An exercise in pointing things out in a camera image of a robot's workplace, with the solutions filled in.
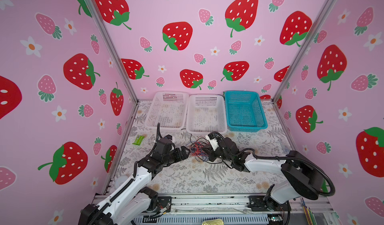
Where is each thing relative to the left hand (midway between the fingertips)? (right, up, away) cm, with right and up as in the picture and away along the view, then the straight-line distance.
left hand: (185, 152), depth 80 cm
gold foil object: (+14, -27, -15) cm, 34 cm away
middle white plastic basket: (+13, +21, +31) cm, 40 cm away
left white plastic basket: (-16, +26, +34) cm, 46 cm away
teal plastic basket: (+43, +23, +34) cm, 60 cm away
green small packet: (-33, +4, +17) cm, 37 cm away
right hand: (+9, +2, +2) cm, 9 cm away
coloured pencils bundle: (+60, -28, -11) cm, 67 cm away
